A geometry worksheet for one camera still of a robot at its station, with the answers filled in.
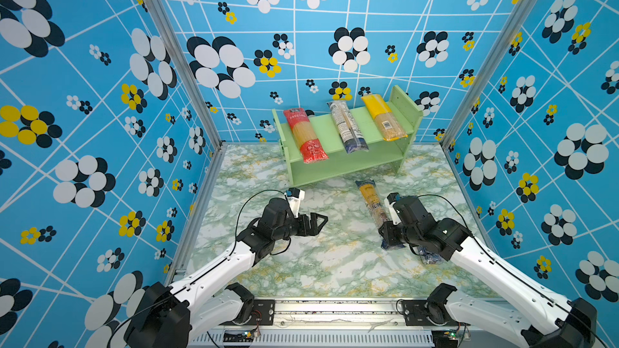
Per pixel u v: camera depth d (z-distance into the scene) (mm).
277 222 622
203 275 467
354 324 724
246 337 701
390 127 843
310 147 766
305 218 693
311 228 694
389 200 710
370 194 835
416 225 559
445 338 703
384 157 1046
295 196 722
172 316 392
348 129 831
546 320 389
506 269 448
